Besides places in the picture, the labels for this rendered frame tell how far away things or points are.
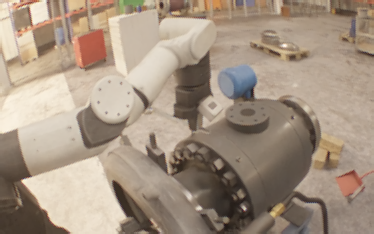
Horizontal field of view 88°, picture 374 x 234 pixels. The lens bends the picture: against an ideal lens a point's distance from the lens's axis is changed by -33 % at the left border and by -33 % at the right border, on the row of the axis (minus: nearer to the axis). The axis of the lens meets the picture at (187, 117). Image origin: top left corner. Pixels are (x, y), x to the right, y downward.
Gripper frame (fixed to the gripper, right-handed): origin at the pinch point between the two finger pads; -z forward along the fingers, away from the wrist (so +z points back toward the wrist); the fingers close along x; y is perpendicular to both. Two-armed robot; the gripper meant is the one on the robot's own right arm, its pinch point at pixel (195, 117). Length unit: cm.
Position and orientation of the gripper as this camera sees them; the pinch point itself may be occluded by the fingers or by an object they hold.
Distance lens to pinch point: 70.5
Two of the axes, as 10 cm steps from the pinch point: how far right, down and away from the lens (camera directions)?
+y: -8.0, -2.7, 5.3
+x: 6.0, -4.7, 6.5
